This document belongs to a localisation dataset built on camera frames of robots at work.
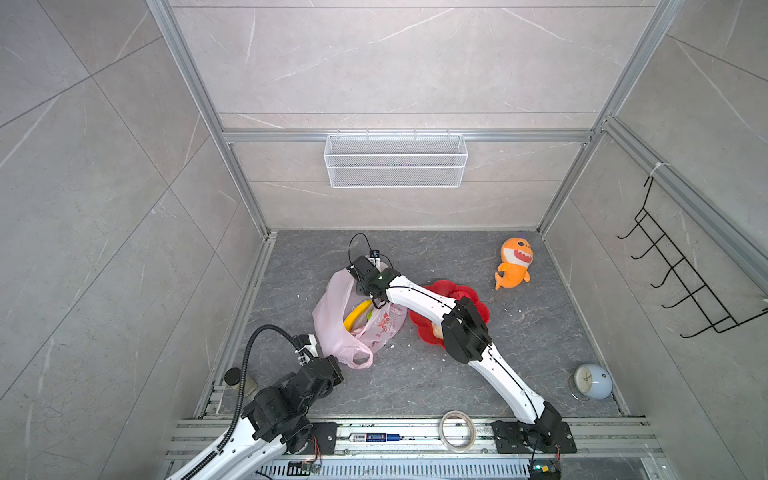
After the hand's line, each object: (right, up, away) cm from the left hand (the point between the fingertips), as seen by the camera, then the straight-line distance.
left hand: (341, 354), depth 79 cm
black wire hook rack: (+80, +14, -20) cm, 83 cm away
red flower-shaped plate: (+35, +15, +18) cm, 42 cm away
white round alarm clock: (+66, -6, -3) cm, 66 cm away
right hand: (+5, +18, +23) cm, 29 cm away
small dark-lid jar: (-27, -4, -5) cm, 28 cm away
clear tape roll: (+26, -18, -6) cm, 32 cm away
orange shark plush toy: (+58, +27, +23) cm, 68 cm away
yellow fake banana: (+2, +8, +16) cm, 18 cm away
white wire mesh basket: (+15, +59, +21) cm, 65 cm away
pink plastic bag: (-3, +13, +9) cm, 16 cm away
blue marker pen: (+9, -19, -6) cm, 22 cm away
